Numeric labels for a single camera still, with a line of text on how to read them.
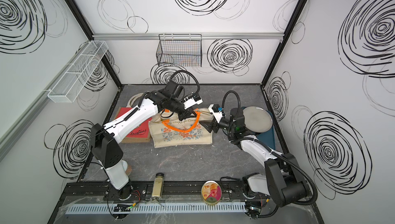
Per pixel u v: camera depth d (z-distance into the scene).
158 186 0.72
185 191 0.75
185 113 0.68
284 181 0.42
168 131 0.81
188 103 0.69
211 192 0.71
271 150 0.47
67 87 0.73
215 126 0.71
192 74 0.62
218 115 0.70
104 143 0.44
